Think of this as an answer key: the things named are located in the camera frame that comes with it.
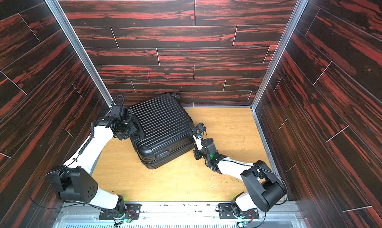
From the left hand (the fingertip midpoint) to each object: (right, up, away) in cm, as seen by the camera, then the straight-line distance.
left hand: (136, 130), depth 85 cm
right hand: (+36, -9, +6) cm, 38 cm away
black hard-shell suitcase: (+18, -1, -5) cm, 18 cm away
